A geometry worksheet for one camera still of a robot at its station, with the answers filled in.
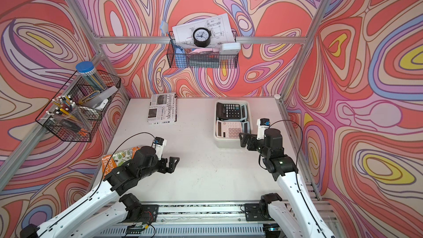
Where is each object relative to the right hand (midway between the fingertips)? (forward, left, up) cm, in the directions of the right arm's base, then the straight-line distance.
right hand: (249, 138), depth 78 cm
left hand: (-6, +37, -4) cm, 37 cm away
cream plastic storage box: (+3, +8, -9) cm, 13 cm away
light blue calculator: (+21, -1, -6) cm, 22 cm away
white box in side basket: (+12, +68, +18) cm, 71 cm away
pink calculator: (+10, +9, -6) cm, 14 cm away
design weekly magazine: (+33, +51, -13) cm, 62 cm away
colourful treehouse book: (-4, +71, -12) cm, 72 cm away
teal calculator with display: (+11, -1, -6) cm, 13 cm away
